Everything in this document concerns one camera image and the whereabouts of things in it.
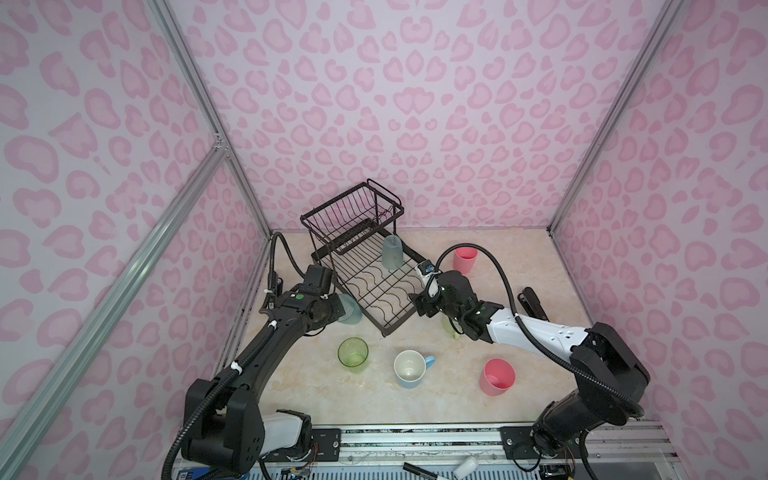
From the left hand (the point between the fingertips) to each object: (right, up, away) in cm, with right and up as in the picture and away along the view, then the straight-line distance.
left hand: (337, 306), depth 85 cm
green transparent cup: (+4, -14, +2) cm, 15 cm away
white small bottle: (+33, -33, -17) cm, 50 cm away
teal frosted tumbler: (+15, +15, +23) cm, 31 cm away
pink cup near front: (+45, -19, -1) cm, 49 cm away
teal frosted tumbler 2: (+4, -2, +1) cm, 5 cm away
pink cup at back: (+39, +13, +15) cm, 44 cm away
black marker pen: (+21, -36, -15) cm, 44 cm away
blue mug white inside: (+21, -17, -1) cm, 27 cm away
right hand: (+24, +6, +1) cm, 25 cm away
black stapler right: (+60, -1, +11) cm, 61 cm away
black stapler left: (-24, +5, +15) cm, 29 cm away
